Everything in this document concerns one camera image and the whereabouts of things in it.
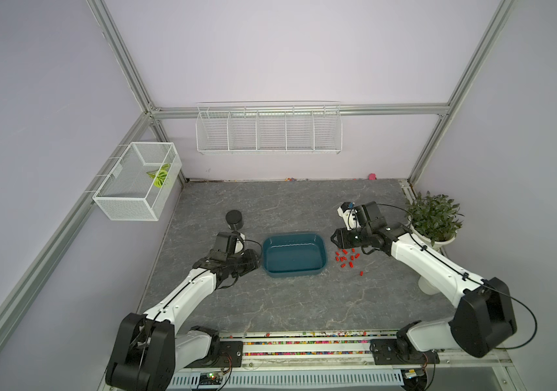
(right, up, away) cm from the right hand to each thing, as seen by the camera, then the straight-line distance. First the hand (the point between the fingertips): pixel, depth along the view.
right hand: (335, 236), depth 85 cm
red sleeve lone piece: (+3, -3, -11) cm, 12 cm away
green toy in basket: (-60, +21, -4) cm, 64 cm away
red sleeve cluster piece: (+8, -10, +10) cm, 16 cm away
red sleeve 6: (+8, -12, +8) cm, 17 cm away
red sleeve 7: (+11, -15, +7) cm, 20 cm away
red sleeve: (+3, -9, +11) cm, 15 cm away
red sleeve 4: (+5, -10, +9) cm, 14 cm away
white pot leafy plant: (+33, +6, -2) cm, 34 cm away
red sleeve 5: (+4, -13, +8) cm, 16 cm away
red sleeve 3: (+3, -10, +9) cm, 14 cm away
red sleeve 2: (+6, -8, +12) cm, 15 cm away
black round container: (-40, +4, +19) cm, 44 cm away
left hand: (-26, -9, 0) cm, 28 cm away
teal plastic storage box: (-14, -9, +12) cm, 21 cm away
